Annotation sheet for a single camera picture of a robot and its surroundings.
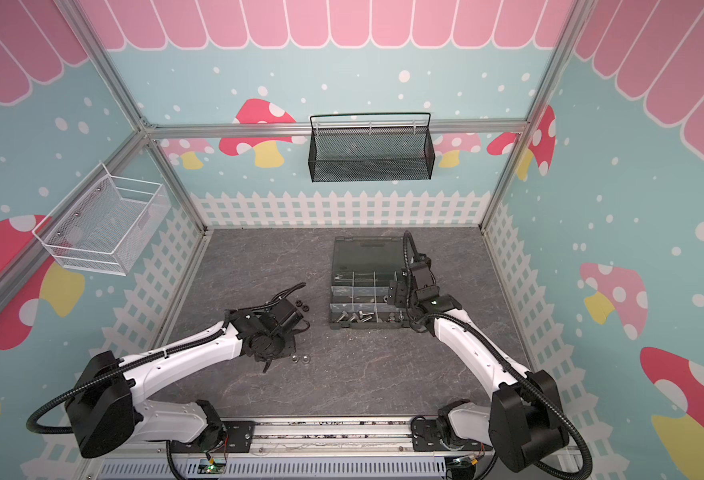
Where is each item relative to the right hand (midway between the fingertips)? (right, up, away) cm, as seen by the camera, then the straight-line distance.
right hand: (405, 288), depth 86 cm
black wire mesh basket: (-10, +44, +8) cm, 46 cm away
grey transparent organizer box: (-12, +5, +20) cm, 24 cm away
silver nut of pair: (-29, -21, +1) cm, 36 cm away
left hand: (-34, -18, -4) cm, 38 cm away
